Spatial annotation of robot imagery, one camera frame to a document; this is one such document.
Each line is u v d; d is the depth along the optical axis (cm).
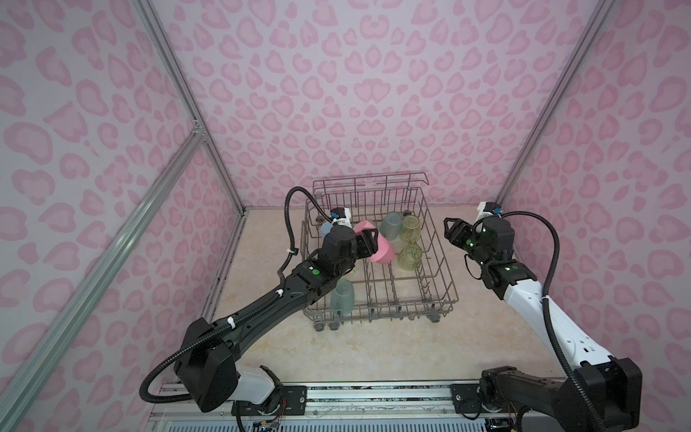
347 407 72
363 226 74
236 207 121
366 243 67
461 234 69
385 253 76
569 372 39
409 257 91
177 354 38
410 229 98
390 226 98
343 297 80
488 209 69
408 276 96
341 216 68
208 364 40
